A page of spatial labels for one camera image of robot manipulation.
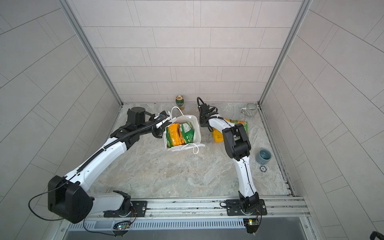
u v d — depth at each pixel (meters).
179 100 1.05
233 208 0.71
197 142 0.77
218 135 0.94
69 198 0.38
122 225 0.64
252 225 0.68
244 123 1.02
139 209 0.71
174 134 0.82
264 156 0.86
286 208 0.72
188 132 0.89
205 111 0.83
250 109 1.05
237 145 0.57
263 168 0.84
